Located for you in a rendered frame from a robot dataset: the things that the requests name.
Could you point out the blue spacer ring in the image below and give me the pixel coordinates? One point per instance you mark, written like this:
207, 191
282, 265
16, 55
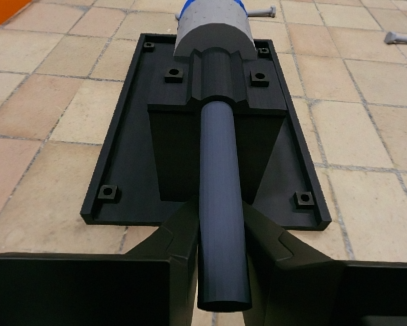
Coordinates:
188, 2

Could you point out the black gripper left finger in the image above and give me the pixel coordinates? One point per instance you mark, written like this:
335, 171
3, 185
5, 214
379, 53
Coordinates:
153, 284

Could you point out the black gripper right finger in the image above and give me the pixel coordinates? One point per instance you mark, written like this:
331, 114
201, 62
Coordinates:
294, 284

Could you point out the black flat mounting plate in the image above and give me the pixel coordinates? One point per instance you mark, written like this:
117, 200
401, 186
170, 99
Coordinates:
142, 180

